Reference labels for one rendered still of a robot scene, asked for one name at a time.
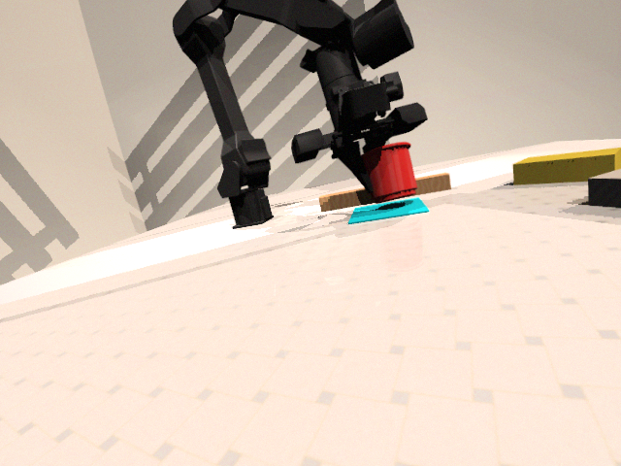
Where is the brown wooden plank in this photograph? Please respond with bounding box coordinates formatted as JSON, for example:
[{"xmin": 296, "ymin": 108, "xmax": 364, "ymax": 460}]
[{"xmin": 318, "ymin": 172, "xmax": 451, "ymax": 212}]

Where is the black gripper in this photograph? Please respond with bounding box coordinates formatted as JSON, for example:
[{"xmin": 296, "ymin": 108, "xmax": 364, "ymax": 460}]
[{"xmin": 291, "ymin": 75, "xmax": 428, "ymax": 193}]

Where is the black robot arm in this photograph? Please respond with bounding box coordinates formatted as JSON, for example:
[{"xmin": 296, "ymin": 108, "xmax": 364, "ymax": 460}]
[{"xmin": 173, "ymin": 0, "xmax": 414, "ymax": 229}]

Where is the yellow flat bar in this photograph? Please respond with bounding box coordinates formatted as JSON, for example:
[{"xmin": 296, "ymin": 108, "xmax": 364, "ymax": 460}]
[{"xmin": 512, "ymin": 148, "xmax": 621, "ymax": 185}]

